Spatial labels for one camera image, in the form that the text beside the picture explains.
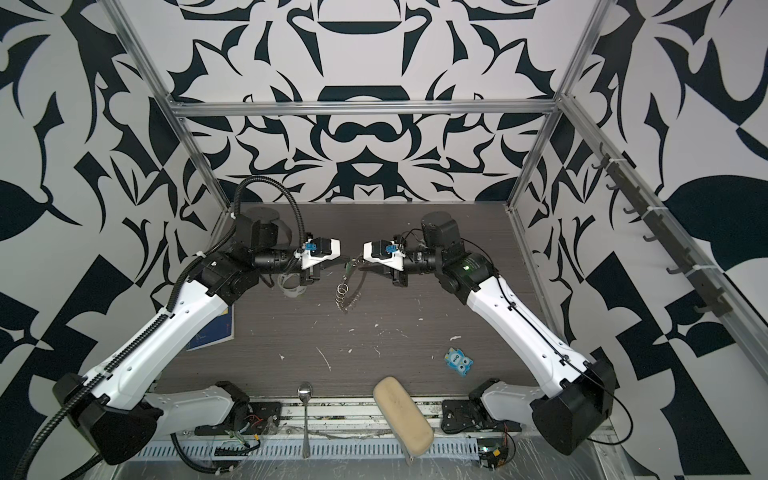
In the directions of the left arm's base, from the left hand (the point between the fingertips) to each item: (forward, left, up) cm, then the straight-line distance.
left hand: (347, 246), depth 65 cm
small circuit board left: (-33, +30, -37) cm, 58 cm away
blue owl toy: (-16, -28, -32) cm, 46 cm away
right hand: (-2, -4, -1) cm, 5 cm away
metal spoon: (-21, +13, -33) cm, 41 cm away
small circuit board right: (-35, -32, -35) cm, 59 cm away
